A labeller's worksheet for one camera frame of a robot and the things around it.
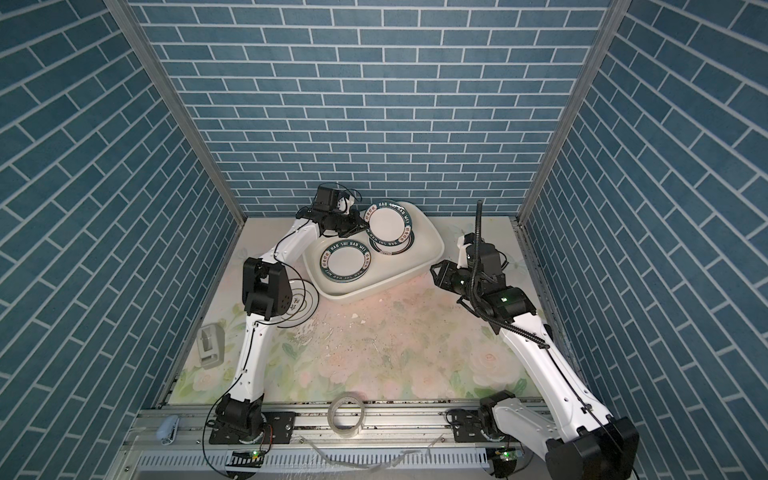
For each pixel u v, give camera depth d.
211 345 0.85
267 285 0.64
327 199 0.85
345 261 1.06
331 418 0.73
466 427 0.74
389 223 1.06
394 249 1.07
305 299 0.96
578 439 0.37
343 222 0.93
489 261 0.55
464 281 0.63
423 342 0.89
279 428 0.73
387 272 1.07
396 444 0.72
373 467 0.69
